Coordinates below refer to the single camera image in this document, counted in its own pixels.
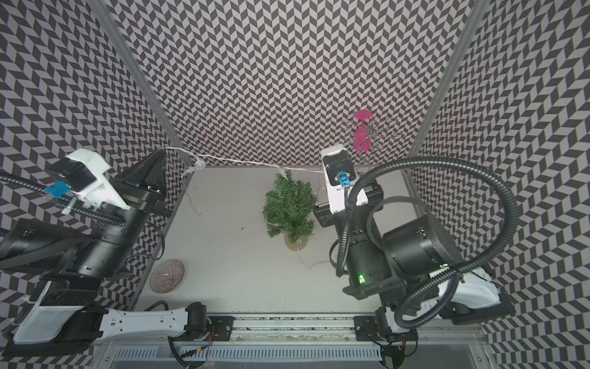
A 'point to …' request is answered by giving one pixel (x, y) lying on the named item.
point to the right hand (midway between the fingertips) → (339, 168)
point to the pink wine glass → (362, 140)
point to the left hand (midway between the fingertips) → (166, 157)
